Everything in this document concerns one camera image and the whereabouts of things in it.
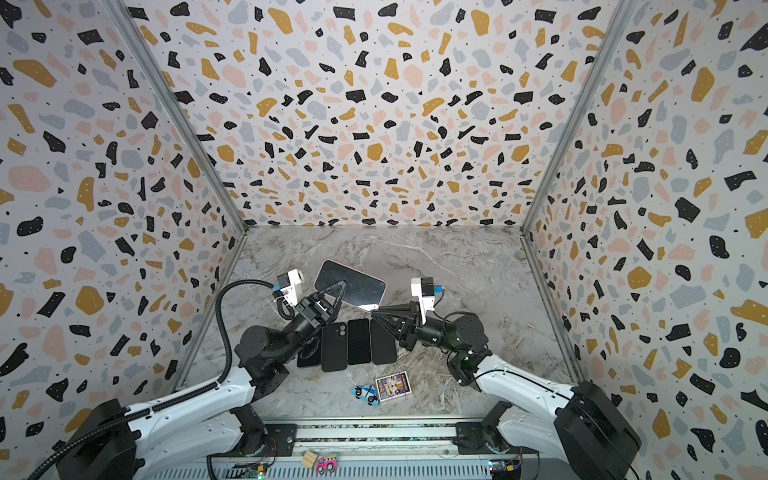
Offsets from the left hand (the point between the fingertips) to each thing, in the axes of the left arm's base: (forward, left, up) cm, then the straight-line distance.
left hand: (344, 286), depth 60 cm
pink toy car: (-26, +5, -34) cm, 43 cm away
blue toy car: (-11, -2, -35) cm, 37 cm away
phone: (+1, -3, -3) cm, 5 cm away
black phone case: (+3, -6, -37) cm, 38 cm away
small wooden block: (-25, +10, -35) cm, 45 cm away
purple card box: (-9, -9, -36) cm, 38 cm away
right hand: (-4, -5, -5) cm, 8 cm away
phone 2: (+3, +1, -38) cm, 38 cm away
